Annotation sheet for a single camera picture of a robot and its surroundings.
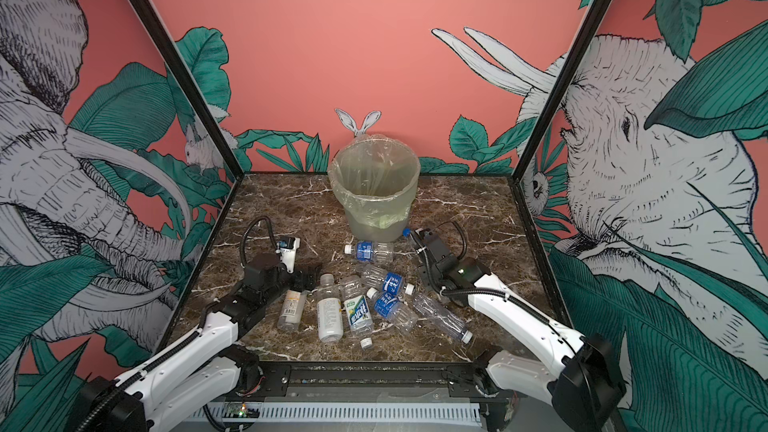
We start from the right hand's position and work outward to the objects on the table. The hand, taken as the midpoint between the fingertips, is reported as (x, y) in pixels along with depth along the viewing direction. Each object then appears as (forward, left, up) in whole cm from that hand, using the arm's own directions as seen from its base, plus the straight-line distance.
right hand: (429, 264), depth 81 cm
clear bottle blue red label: (+17, +6, -10) cm, 21 cm away
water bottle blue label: (-2, +11, -8) cm, 14 cm away
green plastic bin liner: (+33, +17, +1) cm, 37 cm away
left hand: (+3, +35, -1) cm, 35 cm away
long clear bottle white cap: (-11, -3, -8) cm, 15 cm away
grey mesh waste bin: (+17, +21, -10) cm, 29 cm away
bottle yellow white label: (-11, +38, -7) cm, 40 cm away
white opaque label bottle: (-11, +27, -7) cm, 30 cm away
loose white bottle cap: (-18, +17, -9) cm, 26 cm away
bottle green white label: (-10, +20, -7) cm, 23 cm away
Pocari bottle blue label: (+8, +17, -8) cm, 21 cm away
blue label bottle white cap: (-10, +10, -7) cm, 16 cm away
